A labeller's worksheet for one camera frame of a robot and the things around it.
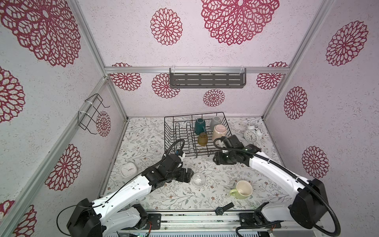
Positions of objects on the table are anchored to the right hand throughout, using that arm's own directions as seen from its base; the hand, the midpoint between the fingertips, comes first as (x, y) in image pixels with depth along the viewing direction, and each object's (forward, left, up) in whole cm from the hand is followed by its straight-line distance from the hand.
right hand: (215, 159), depth 82 cm
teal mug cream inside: (+27, +8, -3) cm, 28 cm away
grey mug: (+31, -3, -2) cm, 31 cm away
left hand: (-8, +16, -1) cm, 18 cm away
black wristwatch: (-24, -2, -13) cm, 27 cm away
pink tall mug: (+20, -5, 0) cm, 21 cm away
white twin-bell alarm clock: (+23, -28, -7) cm, 36 cm away
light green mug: (-13, -16, -12) cm, 24 cm away
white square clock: (-4, +51, -8) cm, 52 cm away
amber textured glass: (+18, +6, -6) cm, 20 cm away
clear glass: (-7, +9, -13) cm, 17 cm away
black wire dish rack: (+33, +21, -12) cm, 41 cm away
